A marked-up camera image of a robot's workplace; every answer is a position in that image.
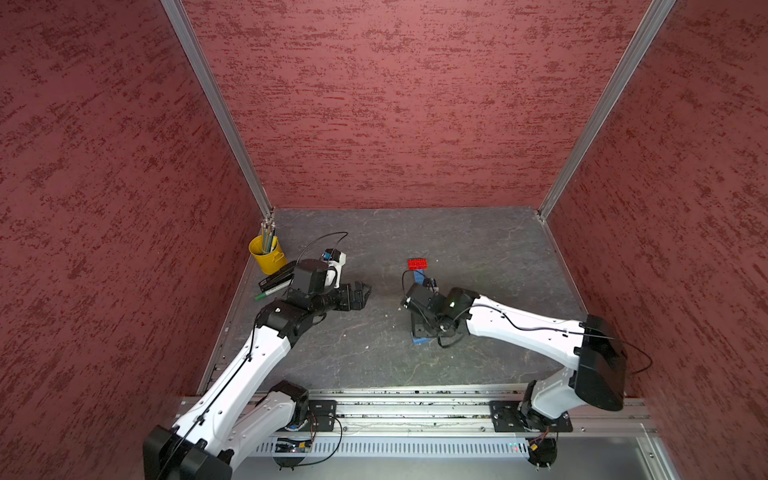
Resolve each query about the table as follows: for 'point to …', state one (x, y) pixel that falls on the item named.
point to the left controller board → (293, 445)
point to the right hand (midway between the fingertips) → (424, 330)
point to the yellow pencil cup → (270, 262)
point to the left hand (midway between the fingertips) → (355, 293)
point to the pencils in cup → (269, 237)
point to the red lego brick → (417, 264)
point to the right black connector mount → (542, 452)
